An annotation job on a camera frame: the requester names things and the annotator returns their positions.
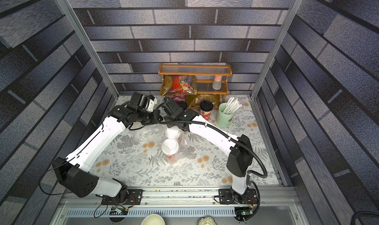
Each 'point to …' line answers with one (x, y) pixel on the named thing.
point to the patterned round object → (207, 220)
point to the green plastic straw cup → (223, 120)
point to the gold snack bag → (167, 84)
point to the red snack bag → (184, 84)
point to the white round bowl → (153, 219)
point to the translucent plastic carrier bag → (157, 133)
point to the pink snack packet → (179, 97)
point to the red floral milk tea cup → (172, 133)
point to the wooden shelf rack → (204, 73)
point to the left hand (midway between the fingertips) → (164, 117)
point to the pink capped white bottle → (217, 83)
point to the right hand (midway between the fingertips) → (170, 116)
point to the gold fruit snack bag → (194, 100)
